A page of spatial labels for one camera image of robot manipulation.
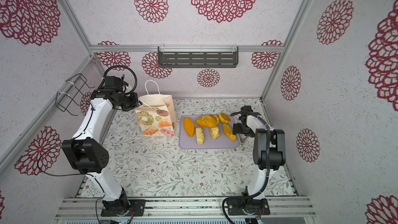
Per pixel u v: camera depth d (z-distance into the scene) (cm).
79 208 75
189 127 100
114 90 63
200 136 94
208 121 95
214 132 93
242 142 92
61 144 46
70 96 75
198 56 99
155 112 85
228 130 97
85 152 47
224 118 103
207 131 100
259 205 67
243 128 83
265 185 57
